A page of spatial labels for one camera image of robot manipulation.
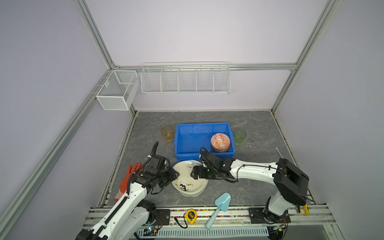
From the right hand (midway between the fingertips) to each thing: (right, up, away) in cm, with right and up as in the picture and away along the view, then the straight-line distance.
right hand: (195, 176), depth 82 cm
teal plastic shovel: (+15, -11, -4) cm, 19 cm away
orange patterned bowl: (+15, +18, +10) cm, 26 cm away
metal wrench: (+54, +13, +17) cm, 58 cm away
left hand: (-9, +1, -3) cm, 10 cm away
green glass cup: (+28, +23, +15) cm, 39 cm away
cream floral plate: (-6, -2, -3) cm, 7 cm away
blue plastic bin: (-5, +20, +23) cm, 30 cm away
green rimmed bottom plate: (+1, -8, -3) cm, 9 cm away
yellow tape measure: (-2, -16, -10) cm, 18 cm away
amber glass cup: (-18, +25, +13) cm, 33 cm away
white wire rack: (-7, +60, +17) cm, 63 cm away
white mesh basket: (-53, +53, +20) cm, 77 cm away
